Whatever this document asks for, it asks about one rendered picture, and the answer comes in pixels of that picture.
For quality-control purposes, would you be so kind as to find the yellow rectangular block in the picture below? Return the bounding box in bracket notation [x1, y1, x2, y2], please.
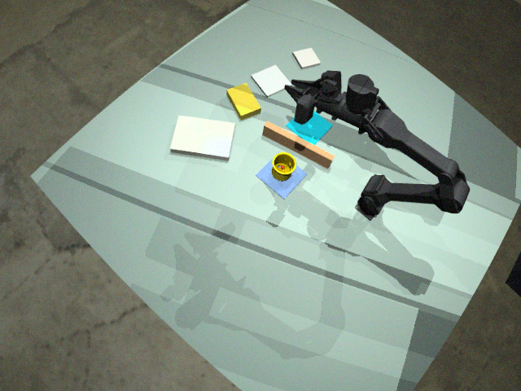
[226, 83, 261, 120]

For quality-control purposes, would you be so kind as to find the tan wooden flat bar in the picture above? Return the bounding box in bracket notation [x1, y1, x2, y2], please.
[262, 121, 335, 168]

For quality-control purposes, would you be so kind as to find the cream flat square tile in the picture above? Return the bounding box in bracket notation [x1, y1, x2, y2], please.
[293, 48, 321, 69]

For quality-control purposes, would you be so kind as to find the yellow translucent cup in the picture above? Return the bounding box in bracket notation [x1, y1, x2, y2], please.
[272, 152, 296, 181]

